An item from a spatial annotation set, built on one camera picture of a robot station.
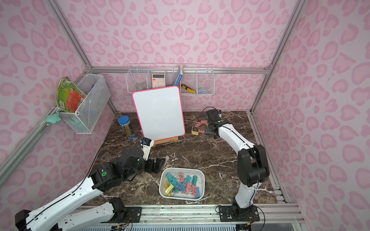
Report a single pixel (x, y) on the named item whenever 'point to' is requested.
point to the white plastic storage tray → (177, 194)
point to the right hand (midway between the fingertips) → (214, 127)
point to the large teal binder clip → (194, 179)
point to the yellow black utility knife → (188, 88)
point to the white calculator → (158, 80)
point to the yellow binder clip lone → (166, 184)
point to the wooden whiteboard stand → (175, 139)
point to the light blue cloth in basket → (202, 91)
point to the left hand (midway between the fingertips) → (157, 154)
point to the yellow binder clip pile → (169, 189)
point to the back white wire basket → (196, 80)
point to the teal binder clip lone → (169, 176)
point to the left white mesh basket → (84, 119)
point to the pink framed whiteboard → (160, 112)
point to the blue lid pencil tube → (124, 121)
